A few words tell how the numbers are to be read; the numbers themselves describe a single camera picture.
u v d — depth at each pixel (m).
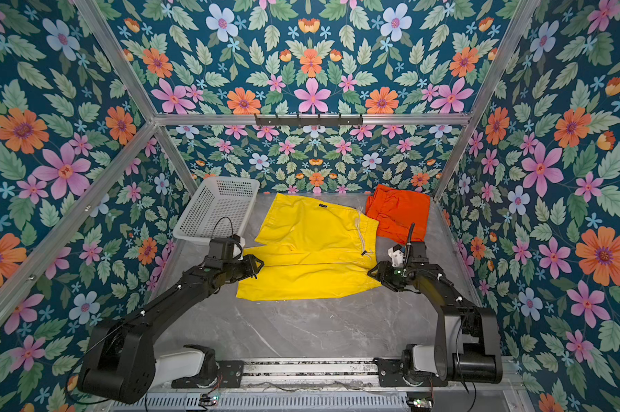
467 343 0.43
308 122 0.93
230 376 0.73
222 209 1.15
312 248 1.01
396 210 1.14
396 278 0.76
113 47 0.75
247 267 0.78
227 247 0.69
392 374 0.73
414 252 0.72
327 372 0.75
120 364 0.41
